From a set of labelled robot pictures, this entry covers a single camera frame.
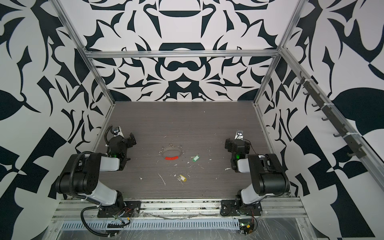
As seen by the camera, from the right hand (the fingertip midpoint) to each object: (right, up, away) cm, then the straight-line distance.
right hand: (239, 138), depth 94 cm
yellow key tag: (-34, -21, -9) cm, 41 cm away
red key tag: (-42, -12, -2) cm, 44 cm away
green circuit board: (-4, -38, -23) cm, 44 cm away
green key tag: (-27, -12, -2) cm, 29 cm away
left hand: (-71, +3, -2) cm, 71 cm away
